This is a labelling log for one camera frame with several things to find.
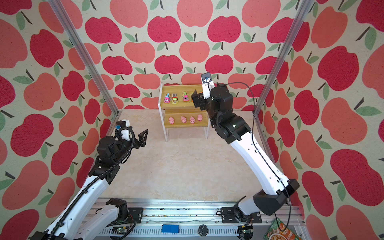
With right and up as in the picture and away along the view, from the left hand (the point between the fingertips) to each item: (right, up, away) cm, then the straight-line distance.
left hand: (141, 129), depth 74 cm
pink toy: (+13, +5, +19) cm, 23 cm away
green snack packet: (+66, -48, -4) cm, 82 cm away
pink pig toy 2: (+25, +5, +19) cm, 32 cm away
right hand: (+35, +18, -12) cm, 41 cm away
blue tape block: (+15, -47, -4) cm, 50 cm away
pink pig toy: (+30, +7, +21) cm, 38 cm away
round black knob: (+30, -42, -12) cm, 53 cm away
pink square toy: (+20, +6, +19) cm, 28 cm away
